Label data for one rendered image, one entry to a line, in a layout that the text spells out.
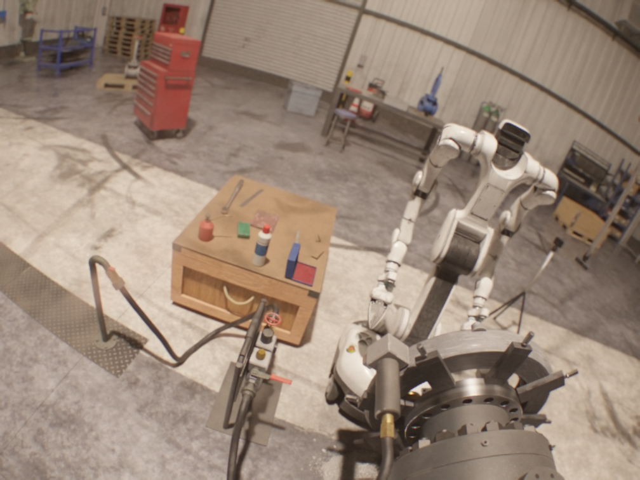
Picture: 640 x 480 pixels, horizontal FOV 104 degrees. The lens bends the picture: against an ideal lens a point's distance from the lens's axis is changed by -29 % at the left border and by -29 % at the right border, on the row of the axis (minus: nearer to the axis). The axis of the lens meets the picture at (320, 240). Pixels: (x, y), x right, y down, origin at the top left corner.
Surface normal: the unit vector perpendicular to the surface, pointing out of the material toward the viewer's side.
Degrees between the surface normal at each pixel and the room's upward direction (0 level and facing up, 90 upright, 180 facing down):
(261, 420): 0
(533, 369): 90
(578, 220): 90
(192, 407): 0
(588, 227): 90
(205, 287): 90
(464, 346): 45
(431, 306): 70
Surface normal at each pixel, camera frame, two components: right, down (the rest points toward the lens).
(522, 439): 0.25, -0.82
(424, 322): -0.12, 0.16
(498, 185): -0.26, 0.55
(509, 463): 0.02, -0.86
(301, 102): 0.26, 0.59
